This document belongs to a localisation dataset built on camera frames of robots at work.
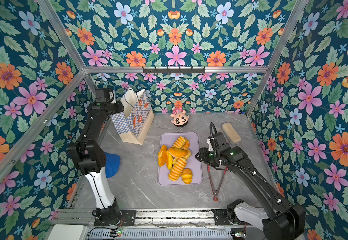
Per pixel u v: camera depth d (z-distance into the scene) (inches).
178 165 33.4
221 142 22.6
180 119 41.9
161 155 35.3
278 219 14.9
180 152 34.8
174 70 36.3
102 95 28.1
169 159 34.8
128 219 28.9
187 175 33.8
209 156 25.4
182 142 36.9
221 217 28.7
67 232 26.3
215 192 31.6
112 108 32.5
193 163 36.7
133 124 34.6
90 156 21.2
